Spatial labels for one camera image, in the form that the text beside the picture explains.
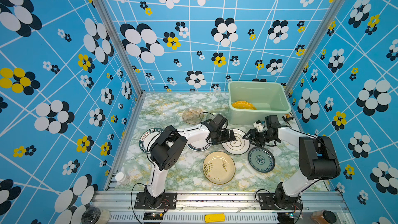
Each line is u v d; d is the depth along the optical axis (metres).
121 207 0.76
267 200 0.73
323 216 0.63
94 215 0.62
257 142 0.83
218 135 0.79
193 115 1.06
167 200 0.73
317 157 0.47
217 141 0.81
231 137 0.83
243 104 1.10
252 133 0.85
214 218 0.69
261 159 0.87
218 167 0.85
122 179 0.74
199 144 0.90
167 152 0.51
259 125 0.89
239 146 0.92
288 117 1.05
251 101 1.11
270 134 0.72
